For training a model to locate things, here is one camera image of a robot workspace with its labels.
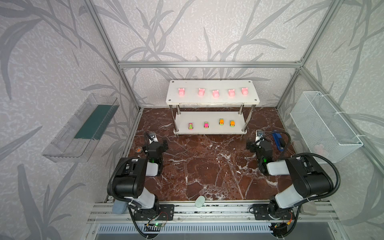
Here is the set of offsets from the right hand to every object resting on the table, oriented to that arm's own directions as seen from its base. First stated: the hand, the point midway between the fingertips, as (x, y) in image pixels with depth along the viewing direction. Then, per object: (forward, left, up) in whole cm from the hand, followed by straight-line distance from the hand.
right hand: (257, 134), depth 94 cm
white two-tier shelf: (+34, +28, -10) cm, 45 cm away
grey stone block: (-41, -17, -5) cm, 44 cm away
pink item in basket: (-17, -23, +12) cm, 31 cm away
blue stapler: (+1, -15, -6) cm, 17 cm away
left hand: (-1, +64, +1) cm, 64 cm away
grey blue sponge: (-40, +76, -4) cm, 86 cm away
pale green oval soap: (-38, +37, -6) cm, 53 cm away
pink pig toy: (+9, +46, +28) cm, 55 cm away
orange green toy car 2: (+9, +15, -1) cm, 18 cm away
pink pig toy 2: (+8, +36, +28) cm, 46 cm away
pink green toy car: (+7, +33, 0) cm, 34 cm away
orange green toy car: (+10, +22, 0) cm, 24 cm away
